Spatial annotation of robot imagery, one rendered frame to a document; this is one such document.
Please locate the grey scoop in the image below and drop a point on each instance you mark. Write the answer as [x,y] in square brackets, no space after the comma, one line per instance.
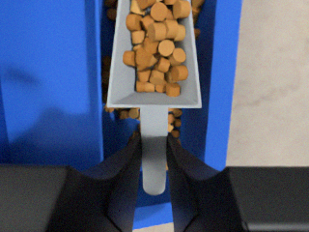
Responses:
[154,106]

